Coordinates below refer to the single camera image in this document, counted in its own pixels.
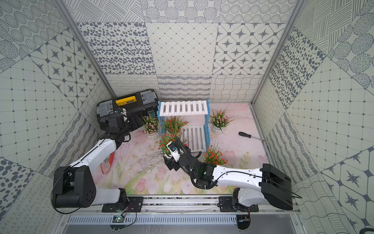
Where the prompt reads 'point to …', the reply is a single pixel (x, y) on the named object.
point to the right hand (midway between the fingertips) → (172, 150)
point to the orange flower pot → (214, 155)
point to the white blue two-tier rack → (196, 113)
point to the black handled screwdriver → (249, 135)
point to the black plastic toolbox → (138, 106)
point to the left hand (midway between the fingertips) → (140, 119)
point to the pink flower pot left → (151, 127)
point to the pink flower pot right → (219, 120)
